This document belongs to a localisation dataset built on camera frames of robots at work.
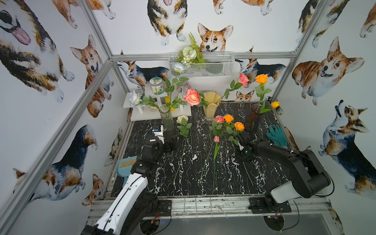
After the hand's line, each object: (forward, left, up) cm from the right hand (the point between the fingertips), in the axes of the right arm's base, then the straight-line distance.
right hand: (242, 156), depth 91 cm
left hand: (+5, +44, +20) cm, 48 cm away
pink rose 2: (+20, +16, 0) cm, 26 cm away
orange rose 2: (+20, -1, +3) cm, 20 cm away
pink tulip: (+11, +15, +1) cm, 19 cm away
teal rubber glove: (+15, -27, -1) cm, 31 cm away
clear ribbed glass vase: (+21, +48, +13) cm, 54 cm away
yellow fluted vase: (+34, +17, +16) cm, 41 cm away
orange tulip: (+17, -14, +27) cm, 35 cm away
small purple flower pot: (+38, +35, +25) cm, 57 cm away
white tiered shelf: (+40, +67, +2) cm, 78 cm away
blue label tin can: (+34, +64, +23) cm, 76 cm away
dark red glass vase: (+21, -10, +6) cm, 24 cm away
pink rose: (+30, +1, +35) cm, 46 cm away
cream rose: (+18, +38, +2) cm, 42 cm away
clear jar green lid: (+33, +52, +30) cm, 69 cm away
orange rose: (+29, -10, +28) cm, 41 cm away
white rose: (+16, +59, +35) cm, 70 cm away
